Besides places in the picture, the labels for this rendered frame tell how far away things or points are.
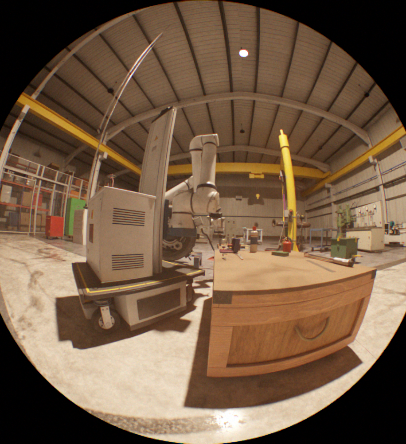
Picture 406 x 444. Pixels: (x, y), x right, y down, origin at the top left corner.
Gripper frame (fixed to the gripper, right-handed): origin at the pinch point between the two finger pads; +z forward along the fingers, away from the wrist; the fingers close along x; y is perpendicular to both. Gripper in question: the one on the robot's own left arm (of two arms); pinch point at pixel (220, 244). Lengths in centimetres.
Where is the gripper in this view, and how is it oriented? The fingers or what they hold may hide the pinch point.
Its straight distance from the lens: 198.1
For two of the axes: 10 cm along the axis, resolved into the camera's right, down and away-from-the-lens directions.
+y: 10.0, 0.3, -0.8
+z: -0.4, 10.0, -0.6
